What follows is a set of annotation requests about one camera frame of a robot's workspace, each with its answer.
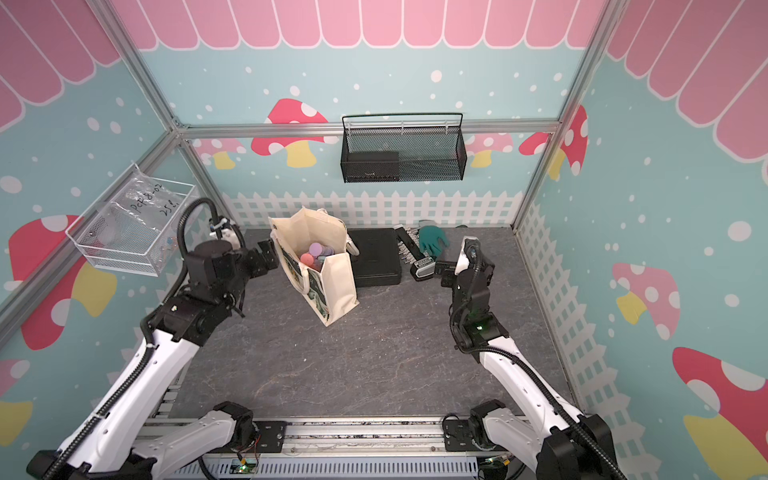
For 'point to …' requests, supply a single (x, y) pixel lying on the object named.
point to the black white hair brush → (412, 253)
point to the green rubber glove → (429, 239)
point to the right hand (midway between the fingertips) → (460, 252)
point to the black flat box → (378, 260)
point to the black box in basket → (372, 166)
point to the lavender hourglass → (320, 250)
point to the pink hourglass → (307, 259)
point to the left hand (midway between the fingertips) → (257, 250)
